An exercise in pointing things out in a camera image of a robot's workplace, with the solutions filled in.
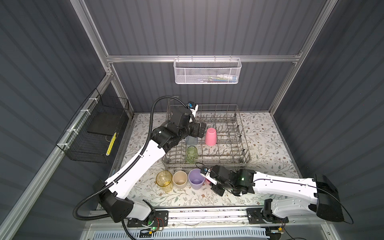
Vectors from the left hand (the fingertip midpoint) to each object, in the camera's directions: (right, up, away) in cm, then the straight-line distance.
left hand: (197, 122), depth 71 cm
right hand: (+7, -32, +5) cm, 33 cm away
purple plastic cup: (-1, -32, +13) cm, 35 cm away
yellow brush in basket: (-41, -10, -2) cm, 42 cm away
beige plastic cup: (-10, -32, +13) cm, 36 cm away
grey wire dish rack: (+19, -15, +31) cm, 39 cm away
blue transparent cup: (-4, -11, +28) cm, 30 cm away
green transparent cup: (-3, -19, +17) cm, 26 cm away
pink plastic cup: (+8, -9, +22) cm, 25 cm away
